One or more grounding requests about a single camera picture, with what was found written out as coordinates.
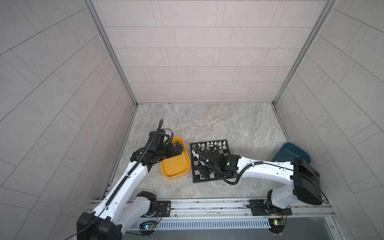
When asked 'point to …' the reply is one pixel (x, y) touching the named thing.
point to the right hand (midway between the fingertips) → (197, 167)
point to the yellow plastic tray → (178, 164)
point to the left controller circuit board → (147, 228)
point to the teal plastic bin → (288, 151)
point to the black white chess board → (220, 147)
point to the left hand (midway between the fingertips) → (180, 147)
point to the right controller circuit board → (277, 225)
